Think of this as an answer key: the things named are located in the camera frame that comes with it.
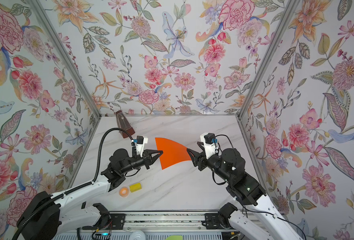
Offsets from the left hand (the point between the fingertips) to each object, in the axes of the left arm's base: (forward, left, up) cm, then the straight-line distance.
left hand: (163, 155), depth 71 cm
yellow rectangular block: (-7, +17, -23) cm, 29 cm away
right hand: (0, -13, +9) cm, 16 cm away
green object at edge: (-30, -5, -26) cm, 40 cm away
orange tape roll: (-9, +23, -24) cm, 34 cm away
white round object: (-29, +11, -19) cm, 36 cm away
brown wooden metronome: (+33, +29, -12) cm, 45 cm away
